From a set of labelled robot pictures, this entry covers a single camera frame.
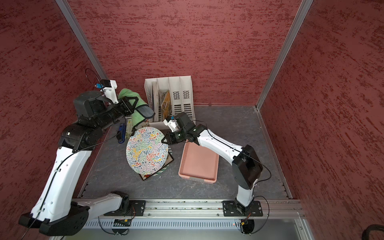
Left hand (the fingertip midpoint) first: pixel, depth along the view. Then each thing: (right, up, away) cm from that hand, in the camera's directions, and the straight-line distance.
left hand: (137, 102), depth 61 cm
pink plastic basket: (+27, -35, +29) cm, 53 cm away
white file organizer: (+13, +16, +49) cm, 53 cm away
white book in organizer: (-1, +6, +32) cm, 32 cm away
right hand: (+8, -20, +16) cm, 27 cm away
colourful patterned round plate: (-2, -25, +16) cm, 30 cm away
